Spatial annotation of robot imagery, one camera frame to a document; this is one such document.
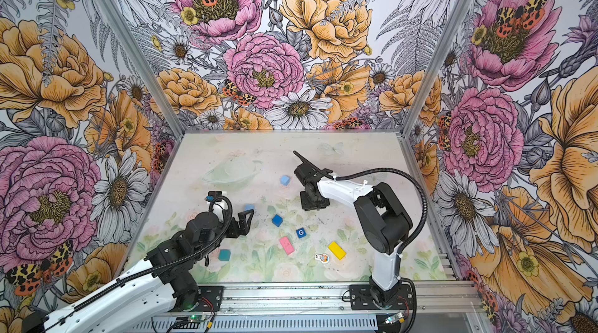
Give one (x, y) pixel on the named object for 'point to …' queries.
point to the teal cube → (224, 255)
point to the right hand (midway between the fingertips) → (313, 211)
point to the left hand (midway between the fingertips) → (241, 218)
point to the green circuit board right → (398, 317)
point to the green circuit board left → (195, 317)
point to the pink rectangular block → (286, 245)
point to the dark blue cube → (277, 220)
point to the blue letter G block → (301, 233)
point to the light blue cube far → (284, 180)
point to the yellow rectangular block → (337, 250)
